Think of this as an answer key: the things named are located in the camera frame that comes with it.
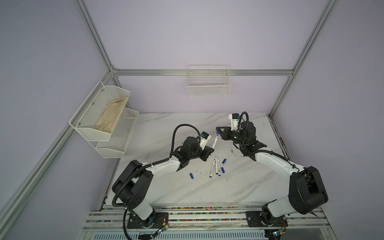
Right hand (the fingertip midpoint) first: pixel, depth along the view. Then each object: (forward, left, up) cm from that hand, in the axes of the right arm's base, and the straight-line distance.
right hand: (216, 128), depth 82 cm
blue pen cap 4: (-14, -5, -24) cm, 28 cm away
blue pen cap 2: (-18, +14, -23) cm, 33 cm away
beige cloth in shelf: (0, +58, +8) cm, 58 cm away
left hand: (-8, +2, -10) cm, 13 cm away
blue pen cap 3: (-7, -6, -24) cm, 26 cm away
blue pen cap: (-2, -1, -2) cm, 3 cm away
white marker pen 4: (-12, -2, -23) cm, 26 cm away
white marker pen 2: (-18, +3, -23) cm, 30 cm away
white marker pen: (-6, +1, -7) cm, 9 cm away
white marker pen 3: (-11, -1, -23) cm, 26 cm away
